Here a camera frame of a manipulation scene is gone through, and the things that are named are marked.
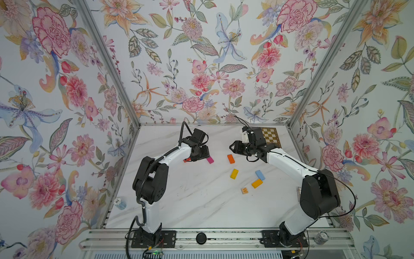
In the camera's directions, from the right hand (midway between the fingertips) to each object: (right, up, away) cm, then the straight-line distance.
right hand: (232, 145), depth 90 cm
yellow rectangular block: (+2, -17, +6) cm, 18 cm away
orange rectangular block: (+1, -9, +12) cm, 15 cm away
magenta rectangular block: (-12, -10, +11) cm, 19 cm away
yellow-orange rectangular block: (+15, -22, +3) cm, 27 cm away
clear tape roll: (+37, -41, -19) cm, 58 cm away
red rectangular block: (-24, -8, -4) cm, 25 cm away
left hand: (-13, -5, +4) cm, 14 cm away
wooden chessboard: (+31, +6, +24) cm, 40 cm away
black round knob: (-17, -42, -16) cm, 48 cm away
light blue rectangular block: (+17, -18, +5) cm, 25 cm away
